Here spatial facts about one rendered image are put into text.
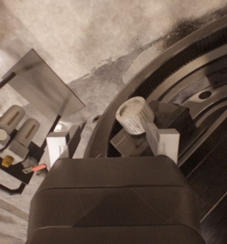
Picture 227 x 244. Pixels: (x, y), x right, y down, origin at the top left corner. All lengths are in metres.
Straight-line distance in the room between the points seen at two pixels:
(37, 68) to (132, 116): 0.90
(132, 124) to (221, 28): 0.42
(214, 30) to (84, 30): 0.56
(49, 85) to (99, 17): 0.46
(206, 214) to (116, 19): 0.79
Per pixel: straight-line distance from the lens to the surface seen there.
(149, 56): 0.90
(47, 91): 1.11
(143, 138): 0.22
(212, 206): 0.21
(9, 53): 1.11
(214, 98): 0.53
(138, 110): 0.20
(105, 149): 0.37
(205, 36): 0.57
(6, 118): 0.87
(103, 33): 0.89
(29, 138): 0.88
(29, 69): 1.08
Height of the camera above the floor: 0.85
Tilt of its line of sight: 48 degrees down
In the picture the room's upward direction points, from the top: 171 degrees counter-clockwise
